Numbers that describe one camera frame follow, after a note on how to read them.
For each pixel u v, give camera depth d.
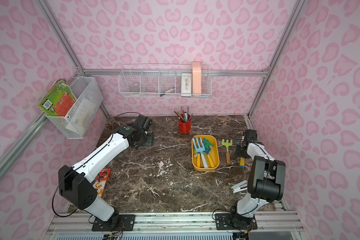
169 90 0.97
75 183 0.42
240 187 0.82
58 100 0.72
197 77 0.82
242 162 0.88
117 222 0.70
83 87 0.93
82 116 0.86
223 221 0.73
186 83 0.91
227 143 1.02
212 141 1.00
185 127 1.08
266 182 0.47
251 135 0.75
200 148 0.95
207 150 0.97
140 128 0.63
